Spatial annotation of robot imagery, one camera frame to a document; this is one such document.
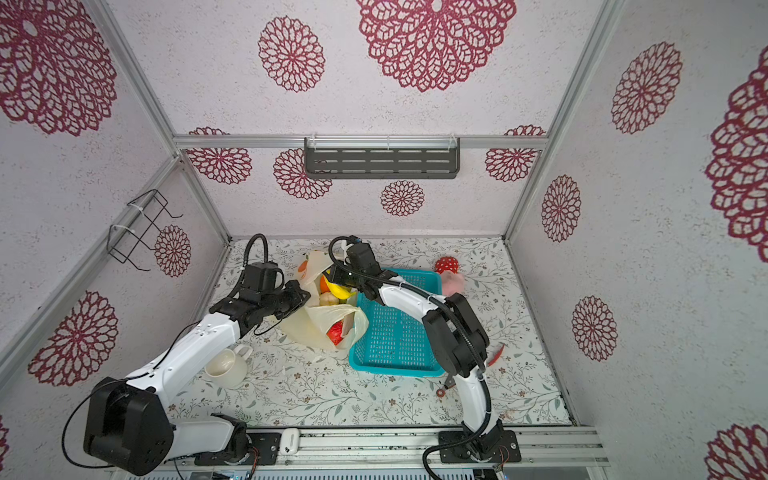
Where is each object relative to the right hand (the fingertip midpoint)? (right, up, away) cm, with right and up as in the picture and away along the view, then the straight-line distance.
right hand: (323, 265), depth 89 cm
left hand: (-2, -9, -5) cm, 11 cm away
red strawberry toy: (+41, +1, +17) cm, 44 cm away
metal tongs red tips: (+37, -33, -5) cm, 50 cm away
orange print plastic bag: (-1, -15, -10) cm, 17 cm away
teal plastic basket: (+22, -24, +3) cm, 33 cm away
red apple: (+4, -20, -2) cm, 20 cm away
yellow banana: (+5, -7, -2) cm, 9 cm away
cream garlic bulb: (0, -11, +6) cm, 12 cm away
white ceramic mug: (-24, -27, -9) cm, 37 cm away
